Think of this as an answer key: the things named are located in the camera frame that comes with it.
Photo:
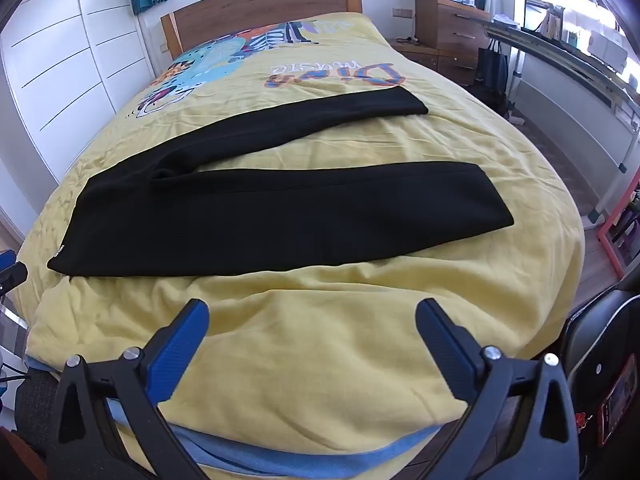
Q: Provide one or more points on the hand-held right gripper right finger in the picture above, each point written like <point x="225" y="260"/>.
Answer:
<point x="440" y="345"/>

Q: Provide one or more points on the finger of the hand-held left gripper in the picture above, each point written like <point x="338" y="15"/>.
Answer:
<point x="12" y="277"/>

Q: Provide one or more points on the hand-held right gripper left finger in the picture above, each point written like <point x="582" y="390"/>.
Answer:
<point x="180" y="342"/>

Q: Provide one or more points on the black pants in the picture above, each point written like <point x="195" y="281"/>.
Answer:
<point x="250" y="210"/>

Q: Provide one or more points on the yellow printed blanket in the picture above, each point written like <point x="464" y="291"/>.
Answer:
<point x="300" y="335"/>

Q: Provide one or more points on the black chair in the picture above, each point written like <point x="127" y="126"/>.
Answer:
<point x="600" y="335"/>

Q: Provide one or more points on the white wardrobe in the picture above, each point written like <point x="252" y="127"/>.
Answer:
<point x="60" y="60"/>

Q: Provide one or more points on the white radiator cover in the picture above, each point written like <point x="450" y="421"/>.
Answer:
<point x="565" y="100"/>

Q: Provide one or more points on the black bag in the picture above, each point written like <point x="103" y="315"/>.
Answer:
<point x="492" y="70"/>

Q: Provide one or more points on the low wooden nightstand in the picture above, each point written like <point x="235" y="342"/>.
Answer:
<point x="415" y="52"/>

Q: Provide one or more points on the long grey desk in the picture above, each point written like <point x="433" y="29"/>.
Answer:
<point x="575" y="55"/>

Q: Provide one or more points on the wooden dresser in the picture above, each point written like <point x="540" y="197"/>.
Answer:
<point x="450" y="25"/>

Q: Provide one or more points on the wooden headboard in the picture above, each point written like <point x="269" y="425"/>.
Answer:
<point x="260" y="5"/>

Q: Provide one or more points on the red metal frame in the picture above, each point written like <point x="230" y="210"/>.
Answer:
<point x="607" y="230"/>

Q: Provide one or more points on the wall socket plate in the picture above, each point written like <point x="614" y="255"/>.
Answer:
<point x="402" y="12"/>

